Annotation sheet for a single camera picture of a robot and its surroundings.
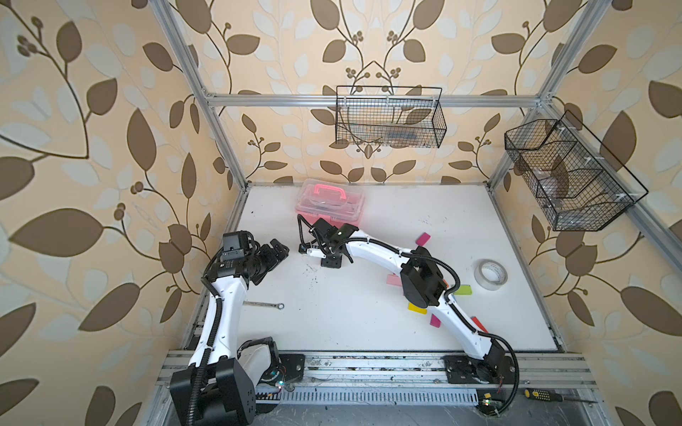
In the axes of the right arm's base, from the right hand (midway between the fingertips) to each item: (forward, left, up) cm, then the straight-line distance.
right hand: (330, 253), depth 98 cm
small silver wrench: (-19, +17, -1) cm, 25 cm away
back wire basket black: (+37, -22, +34) cm, 55 cm away
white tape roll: (-10, -56, 0) cm, 57 cm away
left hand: (-8, +16, +15) cm, 24 cm away
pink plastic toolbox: (+17, -5, +10) cm, 21 cm away
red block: (-29, -48, 0) cm, 56 cm away
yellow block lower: (-29, -23, +22) cm, 43 cm away
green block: (-16, -46, -1) cm, 49 cm away
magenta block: (+5, -36, -1) cm, 36 cm away
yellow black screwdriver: (-46, -58, +1) cm, 74 cm away
